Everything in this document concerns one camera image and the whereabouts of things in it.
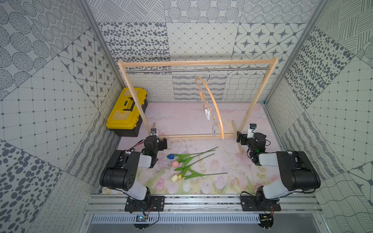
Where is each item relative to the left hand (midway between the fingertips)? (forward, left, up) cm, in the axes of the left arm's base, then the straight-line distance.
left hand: (157, 137), depth 95 cm
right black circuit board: (-43, -63, -8) cm, 76 cm away
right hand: (+4, -59, +1) cm, 59 cm away
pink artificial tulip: (-19, -21, -3) cm, 28 cm away
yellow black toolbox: (+4, +19, +13) cm, 23 cm away
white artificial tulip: (-26, -15, -1) cm, 30 cm away
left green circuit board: (-44, +1, -6) cm, 44 cm away
